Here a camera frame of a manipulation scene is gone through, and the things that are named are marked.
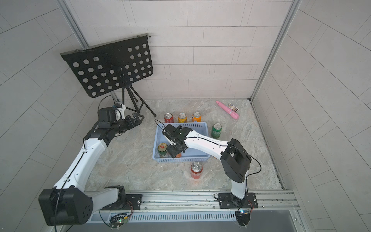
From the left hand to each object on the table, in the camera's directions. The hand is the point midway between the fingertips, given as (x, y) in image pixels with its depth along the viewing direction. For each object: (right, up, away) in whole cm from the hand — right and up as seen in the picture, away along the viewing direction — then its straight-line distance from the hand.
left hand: (141, 117), depth 79 cm
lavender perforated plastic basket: (+28, -22, +7) cm, 37 cm away
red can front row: (+30, -26, -7) cm, 41 cm away
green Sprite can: (+43, -9, +10) cm, 45 cm away
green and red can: (+12, -18, 0) cm, 22 cm away
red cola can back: (+13, -1, +15) cm, 19 cm away
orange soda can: (+22, -1, +14) cm, 26 cm away
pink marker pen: (+57, +2, +26) cm, 63 cm away
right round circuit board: (+53, -48, -10) cm, 73 cm away
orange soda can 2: (+31, -1, +15) cm, 35 cm away
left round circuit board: (-6, -47, -14) cm, 49 cm away
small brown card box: (+60, +6, +32) cm, 68 cm away
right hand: (+18, -20, +4) cm, 27 cm away
